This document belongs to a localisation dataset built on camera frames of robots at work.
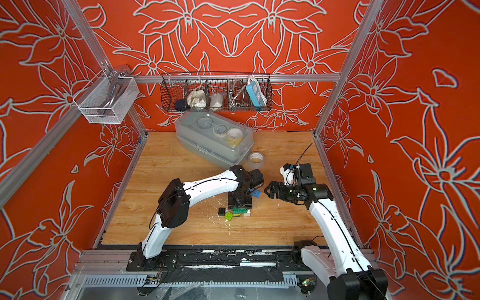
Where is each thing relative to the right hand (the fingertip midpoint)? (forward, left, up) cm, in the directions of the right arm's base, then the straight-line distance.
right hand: (269, 191), depth 76 cm
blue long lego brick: (-3, +6, +4) cm, 8 cm away
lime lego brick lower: (-6, +18, -14) cm, 23 cm away
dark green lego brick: (-4, +12, -11) cm, 17 cm away
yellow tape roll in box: (+30, +16, +2) cm, 34 cm away
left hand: (-3, +10, -11) cm, 16 cm away
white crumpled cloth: (+42, +35, +17) cm, 57 cm away
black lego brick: (-3, +21, -14) cm, 25 cm away
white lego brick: (-5, +9, -13) cm, 16 cm away
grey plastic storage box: (+27, +26, +3) cm, 38 cm away
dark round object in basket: (+39, +43, +15) cm, 60 cm away
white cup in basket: (+42, +25, +16) cm, 51 cm away
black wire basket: (+49, +26, +16) cm, 57 cm away
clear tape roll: (+27, +4, -15) cm, 31 cm away
